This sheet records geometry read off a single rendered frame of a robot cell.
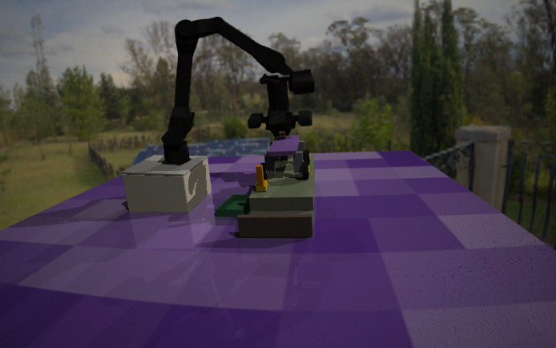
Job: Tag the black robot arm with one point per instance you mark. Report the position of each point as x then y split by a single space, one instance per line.
187 34

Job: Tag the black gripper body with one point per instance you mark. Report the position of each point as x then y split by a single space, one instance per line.
304 118

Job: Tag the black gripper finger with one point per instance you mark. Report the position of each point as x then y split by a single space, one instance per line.
274 133
289 129

